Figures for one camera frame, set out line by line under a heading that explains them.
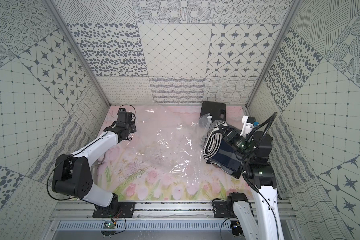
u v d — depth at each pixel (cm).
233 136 54
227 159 84
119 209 72
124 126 70
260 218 40
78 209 76
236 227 72
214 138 64
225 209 73
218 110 111
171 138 82
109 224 72
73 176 44
